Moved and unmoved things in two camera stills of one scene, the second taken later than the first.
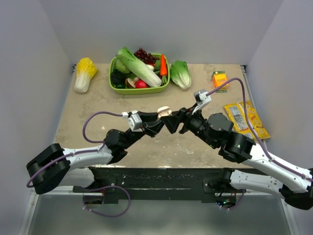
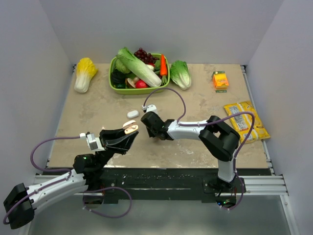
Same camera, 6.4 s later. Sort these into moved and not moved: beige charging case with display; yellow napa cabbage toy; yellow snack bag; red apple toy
Moved: beige charging case with display
Not moved: yellow snack bag; yellow napa cabbage toy; red apple toy
